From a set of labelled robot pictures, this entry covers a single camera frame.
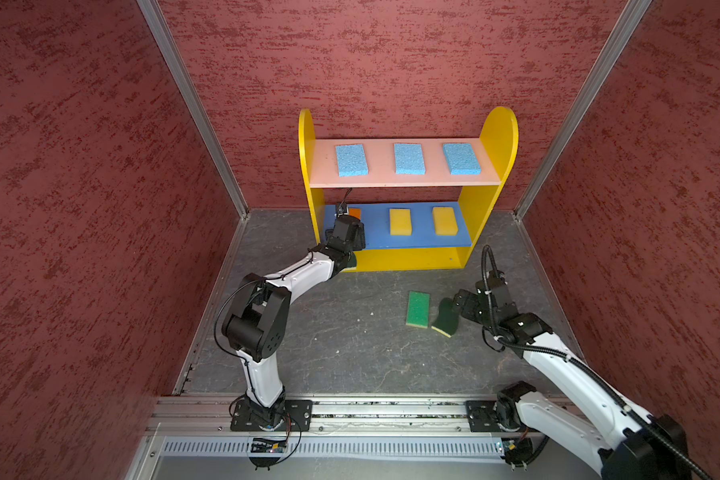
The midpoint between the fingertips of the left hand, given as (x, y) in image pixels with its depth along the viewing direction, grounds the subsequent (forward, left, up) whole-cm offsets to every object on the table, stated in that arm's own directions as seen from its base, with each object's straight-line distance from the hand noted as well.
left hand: (350, 236), depth 95 cm
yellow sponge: (+4, -17, +2) cm, 17 cm away
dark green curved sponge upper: (-24, -31, -12) cm, 41 cm away
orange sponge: (+10, -1, +1) cm, 10 cm away
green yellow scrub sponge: (-19, -22, -12) cm, 32 cm away
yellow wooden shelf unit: (+29, -27, -10) cm, 41 cm away
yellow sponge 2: (+6, -32, +1) cm, 33 cm away
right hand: (-23, -34, -4) cm, 41 cm away
